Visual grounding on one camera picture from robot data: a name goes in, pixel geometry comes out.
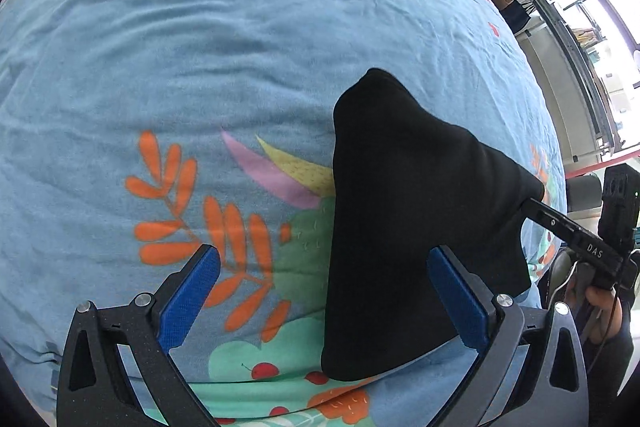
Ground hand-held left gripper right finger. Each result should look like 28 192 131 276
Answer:
427 245 592 427

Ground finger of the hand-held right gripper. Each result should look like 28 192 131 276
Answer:
520 198 626 279

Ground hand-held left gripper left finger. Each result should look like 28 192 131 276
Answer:
56 244 221 427

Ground black pants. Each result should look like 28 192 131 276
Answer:
320 68 546 382

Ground person's right forearm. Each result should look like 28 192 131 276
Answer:
582 297 640 408

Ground person's right hand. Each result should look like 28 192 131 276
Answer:
564 263 624 344

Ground grey chair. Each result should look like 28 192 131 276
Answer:
565 174 607 214

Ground long desk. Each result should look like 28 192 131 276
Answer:
527 0 623 160

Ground blue printed bedsheet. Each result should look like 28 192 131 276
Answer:
0 0 568 427

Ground red metal frame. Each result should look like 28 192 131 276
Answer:
564 151 640 180

